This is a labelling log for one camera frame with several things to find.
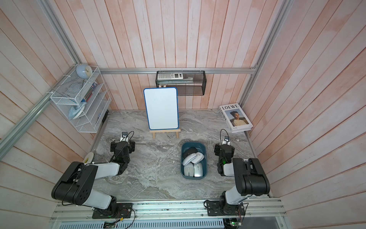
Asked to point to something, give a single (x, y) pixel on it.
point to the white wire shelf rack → (85, 101)
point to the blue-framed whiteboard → (161, 108)
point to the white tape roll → (88, 158)
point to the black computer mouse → (189, 150)
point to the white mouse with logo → (185, 161)
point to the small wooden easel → (173, 130)
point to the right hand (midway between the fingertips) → (224, 142)
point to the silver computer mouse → (198, 170)
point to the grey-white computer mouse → (189, 170)
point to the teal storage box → (201, 147)
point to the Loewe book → (235, 118)
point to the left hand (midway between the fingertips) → (123, 141)
